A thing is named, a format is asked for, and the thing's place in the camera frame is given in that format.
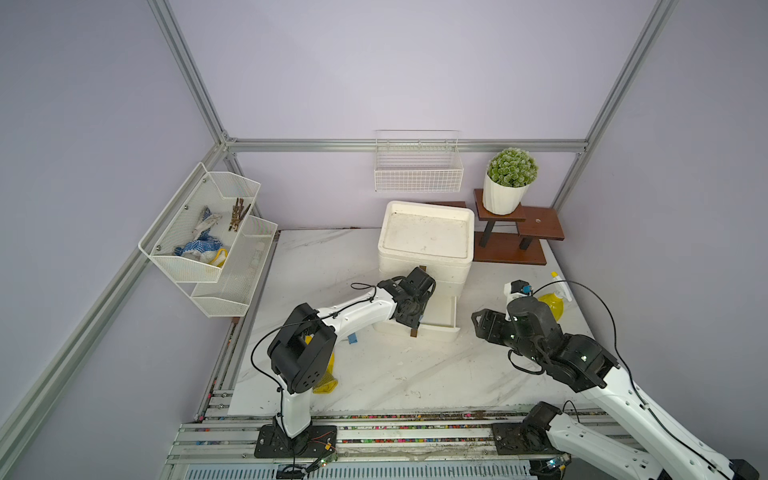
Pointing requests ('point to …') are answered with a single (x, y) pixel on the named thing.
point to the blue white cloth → (203, 246)
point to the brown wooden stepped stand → (514, 239)
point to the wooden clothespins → (238, 212)
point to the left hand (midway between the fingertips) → (426, 307)
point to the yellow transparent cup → (328, 382)
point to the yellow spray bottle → (555, 301)
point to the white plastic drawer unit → (438, 239)
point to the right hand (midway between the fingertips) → (484, 323)
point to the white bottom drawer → (437, 324)
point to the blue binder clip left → (352, 338)
